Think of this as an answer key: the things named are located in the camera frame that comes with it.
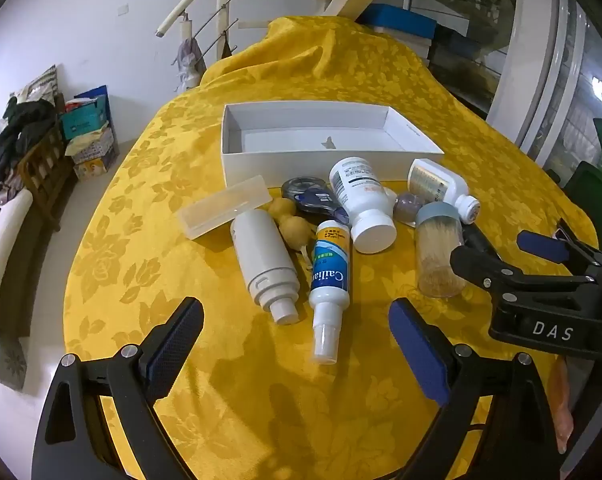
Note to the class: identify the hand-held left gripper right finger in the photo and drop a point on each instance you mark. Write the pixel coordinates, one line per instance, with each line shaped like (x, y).
(416, 345)

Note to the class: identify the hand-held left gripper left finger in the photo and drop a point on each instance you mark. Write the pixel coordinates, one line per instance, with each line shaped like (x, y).
(176, 345)

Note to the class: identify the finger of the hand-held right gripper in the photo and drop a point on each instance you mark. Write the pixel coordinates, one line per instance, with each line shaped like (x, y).
(491, 275)
(536, 242)

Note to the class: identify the black cylindrical tube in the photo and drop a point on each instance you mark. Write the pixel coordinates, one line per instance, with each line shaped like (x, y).
(476, 240)

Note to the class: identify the toothpick jar grey-blue lid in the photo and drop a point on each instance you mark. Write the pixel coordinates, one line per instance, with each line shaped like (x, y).
(438, 255)

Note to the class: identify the purple round ball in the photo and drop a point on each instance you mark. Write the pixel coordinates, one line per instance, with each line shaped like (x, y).
(407, 209)

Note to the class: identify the white bottle gold label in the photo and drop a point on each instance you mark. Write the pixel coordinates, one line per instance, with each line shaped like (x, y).
(433, 182)

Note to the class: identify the blue label spray bottle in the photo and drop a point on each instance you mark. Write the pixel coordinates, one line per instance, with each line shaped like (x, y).
(330, 275)

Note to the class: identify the cream pump bottle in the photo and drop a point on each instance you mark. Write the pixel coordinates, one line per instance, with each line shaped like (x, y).
(263, 255)

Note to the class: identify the clear plastic case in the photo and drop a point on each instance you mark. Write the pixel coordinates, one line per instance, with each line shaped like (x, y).
(221, 207)

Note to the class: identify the large white pill bottle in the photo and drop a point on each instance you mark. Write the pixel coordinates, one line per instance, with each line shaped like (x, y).
(361, 195)

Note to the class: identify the wooden gourd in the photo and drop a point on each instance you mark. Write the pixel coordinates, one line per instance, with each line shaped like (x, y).
(293, 227)

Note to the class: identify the blue correction tape dispenser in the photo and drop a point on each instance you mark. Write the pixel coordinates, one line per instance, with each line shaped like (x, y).
(308, 195)

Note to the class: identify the white cardboard box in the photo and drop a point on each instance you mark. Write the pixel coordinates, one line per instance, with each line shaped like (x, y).
(281, 135)

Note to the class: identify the person's right forearm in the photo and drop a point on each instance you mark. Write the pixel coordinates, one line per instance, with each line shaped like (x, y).
(563, 405)

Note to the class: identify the black chair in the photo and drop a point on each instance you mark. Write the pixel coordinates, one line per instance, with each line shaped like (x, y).
(583, 180)

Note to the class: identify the yellow floral tablecloth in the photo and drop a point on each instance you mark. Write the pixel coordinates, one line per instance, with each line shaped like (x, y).
(181, 240)

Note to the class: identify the grey floral cushion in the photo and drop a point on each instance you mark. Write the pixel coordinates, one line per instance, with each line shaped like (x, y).
(3, 360)

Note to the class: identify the white seat cushion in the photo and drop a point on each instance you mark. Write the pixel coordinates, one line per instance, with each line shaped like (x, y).
(3, 245)

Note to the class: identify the printed cardboard box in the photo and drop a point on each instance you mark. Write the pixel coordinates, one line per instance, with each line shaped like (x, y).
(93, 152)

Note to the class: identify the wooden bench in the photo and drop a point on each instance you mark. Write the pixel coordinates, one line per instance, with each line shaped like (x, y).
(41, 175)

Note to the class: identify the blue lidded storage box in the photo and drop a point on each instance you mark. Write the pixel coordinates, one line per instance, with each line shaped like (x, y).
(401, 17)

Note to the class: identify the pile of dark clothes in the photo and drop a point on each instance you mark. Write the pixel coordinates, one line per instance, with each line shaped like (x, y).
(16, 130)

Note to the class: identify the grey hanging garment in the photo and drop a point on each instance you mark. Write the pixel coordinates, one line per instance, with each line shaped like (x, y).
(188, 62)

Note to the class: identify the patterned cushion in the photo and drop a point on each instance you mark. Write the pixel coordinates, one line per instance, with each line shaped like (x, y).
(41, 82)

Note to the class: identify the small brown hanging cloth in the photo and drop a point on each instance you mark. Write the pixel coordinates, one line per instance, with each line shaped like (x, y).
(226, 49)

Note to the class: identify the white spiral staircase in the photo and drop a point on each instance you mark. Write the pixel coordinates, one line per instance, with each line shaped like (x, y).
(281, 0)

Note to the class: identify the white door frame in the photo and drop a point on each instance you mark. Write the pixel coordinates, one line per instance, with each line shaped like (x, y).
(536, 60)

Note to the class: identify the white wall socket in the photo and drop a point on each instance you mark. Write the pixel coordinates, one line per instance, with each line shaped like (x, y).
(123, 9)

